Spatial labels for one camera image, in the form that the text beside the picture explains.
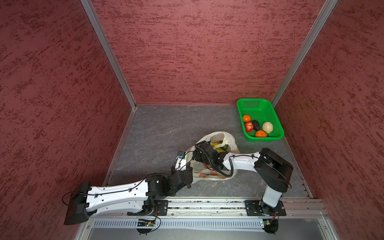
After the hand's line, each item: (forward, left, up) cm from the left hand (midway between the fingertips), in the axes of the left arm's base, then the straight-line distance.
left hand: (189, 166), depth 76 cm
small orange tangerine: (+40, -40, -8) cm, 58 cm away
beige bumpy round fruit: (+31, -53, -7) cm, 62 cm away
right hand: (+9, -2, -10) cm, 14 cm away
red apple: (+31, -40, -6) cm, 51 cm away
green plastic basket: (+52, -55, -11) cm, 76 cm away
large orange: (+26, -47, -7) cm, 54 cm away
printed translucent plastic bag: (+10, -17, +9) cm, 22 cm away
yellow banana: (+12, -13, +3) cm, 18 cm away
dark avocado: (+34, -46, -8) cm, 58 cm away
